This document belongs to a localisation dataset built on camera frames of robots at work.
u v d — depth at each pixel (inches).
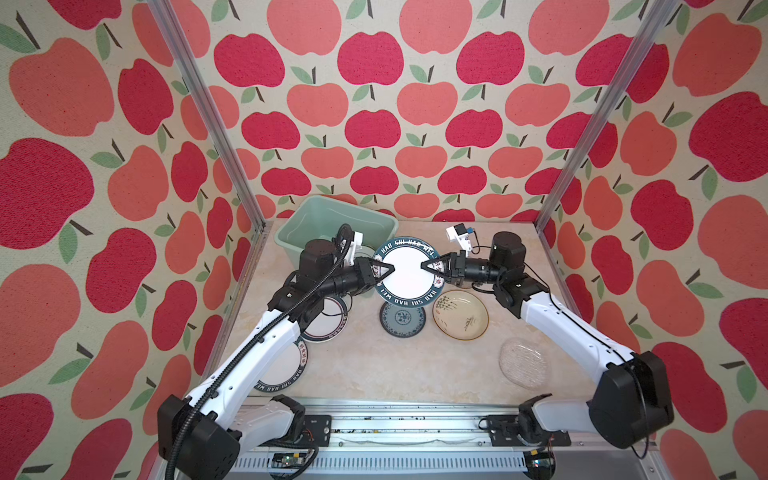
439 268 27.6
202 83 32.4
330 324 36.7
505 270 23.9
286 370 33.1
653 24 28.1
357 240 26.3
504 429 29.0
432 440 29.0
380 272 27.0
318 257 21.0
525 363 33.9
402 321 36.8
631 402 16.7
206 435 14.6
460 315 37.0
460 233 27.7
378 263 26.9
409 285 27.1
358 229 26.8
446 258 26.9
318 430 29.3
